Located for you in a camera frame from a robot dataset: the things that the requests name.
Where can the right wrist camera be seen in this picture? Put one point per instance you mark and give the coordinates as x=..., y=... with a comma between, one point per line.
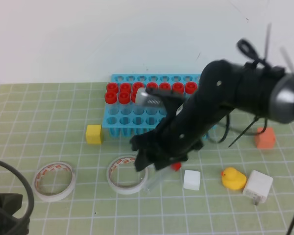
x=149, y=98

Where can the cyan test tube rack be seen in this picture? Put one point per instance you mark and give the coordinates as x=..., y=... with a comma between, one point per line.
x=141, y=119

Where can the back row tube one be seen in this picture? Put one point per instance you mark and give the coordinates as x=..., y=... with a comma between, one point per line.
x=112, y=87

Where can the yellow rubber duck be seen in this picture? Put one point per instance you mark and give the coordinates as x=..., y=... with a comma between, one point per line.
x=232, y=179

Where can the green grid cloth mat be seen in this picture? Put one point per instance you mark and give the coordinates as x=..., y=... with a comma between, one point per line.
x=45, y=123

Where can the front row tube two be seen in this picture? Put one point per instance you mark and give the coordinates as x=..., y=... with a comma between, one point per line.
x=124, y=102

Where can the yellow cube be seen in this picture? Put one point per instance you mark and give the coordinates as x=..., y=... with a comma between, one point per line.
x=94, y=134

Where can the back row tube two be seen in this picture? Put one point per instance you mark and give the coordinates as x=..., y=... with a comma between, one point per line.
x=125, y=87

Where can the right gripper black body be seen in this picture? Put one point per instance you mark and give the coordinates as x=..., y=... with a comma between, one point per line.
x=179, y=133

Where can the white cube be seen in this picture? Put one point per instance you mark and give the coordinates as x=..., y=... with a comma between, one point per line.
x=191, y=180

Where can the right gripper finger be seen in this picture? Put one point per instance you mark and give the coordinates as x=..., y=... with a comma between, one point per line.
x=147, y=148
x=163, y=163

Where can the front row tube one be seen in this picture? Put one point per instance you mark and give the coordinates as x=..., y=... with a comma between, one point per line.
x=111, y=102

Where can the back row tube five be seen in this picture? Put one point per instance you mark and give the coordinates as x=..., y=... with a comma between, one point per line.
x=164, y=86

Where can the row tube two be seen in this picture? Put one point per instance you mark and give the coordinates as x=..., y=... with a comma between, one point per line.
x=124, y=102
x=125, y=87

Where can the red-capped clear tube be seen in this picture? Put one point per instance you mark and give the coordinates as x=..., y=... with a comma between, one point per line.
x=160, y=175

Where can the white power adapter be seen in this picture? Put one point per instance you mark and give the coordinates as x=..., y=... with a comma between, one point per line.
x=258, y=187

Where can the back row tube six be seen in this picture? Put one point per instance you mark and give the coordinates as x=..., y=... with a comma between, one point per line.
x=178, y=87

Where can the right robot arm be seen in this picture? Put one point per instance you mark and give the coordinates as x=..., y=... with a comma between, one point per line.
x=223, y=87

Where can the row tube one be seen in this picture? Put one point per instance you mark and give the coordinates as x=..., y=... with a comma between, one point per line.
x=112, y=87
x=111, y=102

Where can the back row tube four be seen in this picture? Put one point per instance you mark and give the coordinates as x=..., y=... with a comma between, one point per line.
x=151, y=85

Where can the back row tube three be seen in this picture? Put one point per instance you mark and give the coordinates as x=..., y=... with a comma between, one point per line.
x=136, y=86

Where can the orange cube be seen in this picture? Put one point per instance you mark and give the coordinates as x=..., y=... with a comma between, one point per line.
x=266, y=140

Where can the tape roll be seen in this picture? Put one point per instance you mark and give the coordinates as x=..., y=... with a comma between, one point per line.
x=54, y=181
x=124, y=189

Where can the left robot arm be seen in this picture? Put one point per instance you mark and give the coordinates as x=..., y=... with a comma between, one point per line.
x=10, y=203

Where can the back row tube seven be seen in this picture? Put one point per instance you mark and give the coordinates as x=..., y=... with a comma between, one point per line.
x=190, y=88

